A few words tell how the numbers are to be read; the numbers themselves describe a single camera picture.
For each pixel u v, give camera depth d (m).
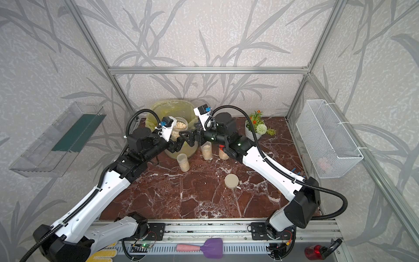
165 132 0.58
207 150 0.94
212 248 0.70
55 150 0.64
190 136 0.58
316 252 0.61
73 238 0.39
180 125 0.68
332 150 0.61
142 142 0.50
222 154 0.96
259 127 0.95
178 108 0.94
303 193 0.42
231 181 0.89
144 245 0.71
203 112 0.57
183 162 0.89
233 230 0.75
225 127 0.50
